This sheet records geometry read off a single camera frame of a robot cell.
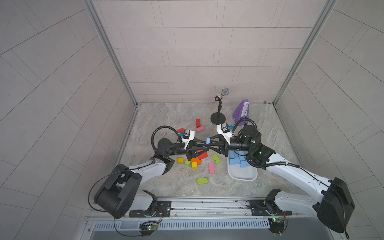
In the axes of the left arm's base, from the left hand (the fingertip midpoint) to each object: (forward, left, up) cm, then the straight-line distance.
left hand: (207, 150), depth 68 cm
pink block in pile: (+27, +3, -21) cm, 34 cm away
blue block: (-5, -9, +6) cm, 12 cm away
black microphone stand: (+35, -10, -20) cm, 42 cm away
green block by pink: (+5, -6, -20) cm, 22 cm away
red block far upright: (+31, +4, -21) cm, 38 cm away
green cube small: (+2, +10, -20) cm, 22 cm away
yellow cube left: (+2, +14, -18) cm, 23 cm away
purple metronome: (+33, -24, -10) cm, 42 cm away
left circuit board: (-27, +26, -20) cm, 43 cm away
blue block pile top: (+1, 0, +7) cm, 7 cm away
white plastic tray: (-3, -17, -21) cm, 27 cm away
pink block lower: (0, -4, -22) cm, 22 cm away
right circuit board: (-26, -33, -23) cm, 48 cm away
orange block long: (+4, +4, -21) cm, 22 cm away
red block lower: (+7, +1, -22) cm, 23 cm away
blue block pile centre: (+3, -15, -19) cm, 25 cm away
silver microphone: (+33, -11, +7) cm, 36 cm away
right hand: (0, 0, +4) cm, 4 cm away
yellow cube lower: (0, +6, -20) cm, 21 cm away
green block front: (-7, +3, -21) cm, 23 cm away
